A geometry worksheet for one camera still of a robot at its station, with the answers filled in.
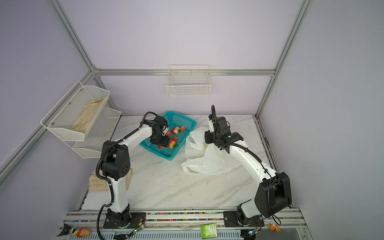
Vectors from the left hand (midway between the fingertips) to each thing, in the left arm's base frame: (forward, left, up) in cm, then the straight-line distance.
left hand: (162, 144), depth 95 cm
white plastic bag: (-15, -27, +8) cm, 32 cm away
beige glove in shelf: (-1, +38, +22) cm, 44 cm away
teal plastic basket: (+24, -5, -2) cm, 24 cm away
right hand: (-2, -28, +14) cm, 31 cm away
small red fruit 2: (+16, -12, -3) cm, 21 cm away
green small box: (-46, -28, -5) cm, 54 cm away
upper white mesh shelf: (+1, +42, +28) cm, 51 cm away
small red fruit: (+8, -7, -5) cm, 11 cm away
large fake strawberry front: (-4, 0, +2) cm, 4 cm away
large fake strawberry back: (+14, -7, -3) cm, 16 cm away
